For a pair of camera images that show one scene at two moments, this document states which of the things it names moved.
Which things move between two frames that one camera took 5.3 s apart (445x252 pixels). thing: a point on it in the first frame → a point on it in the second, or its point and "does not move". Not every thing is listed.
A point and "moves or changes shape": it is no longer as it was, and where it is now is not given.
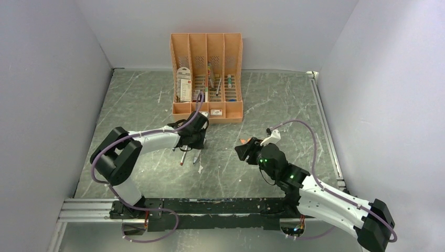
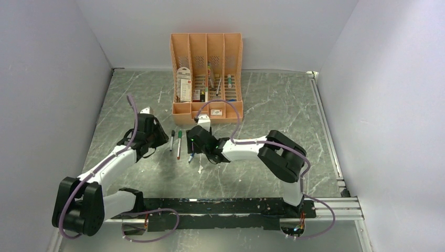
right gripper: (251, 148) → (191, 147)
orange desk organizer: (211, 63) does not move
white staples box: (216, 112) does not move
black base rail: (193, 214) does not move
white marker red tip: (183, 156) moves or changes shape
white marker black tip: (196, 158) moves or changes shape
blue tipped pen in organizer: (218, 89) does not move
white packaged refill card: (183, 84) does not move
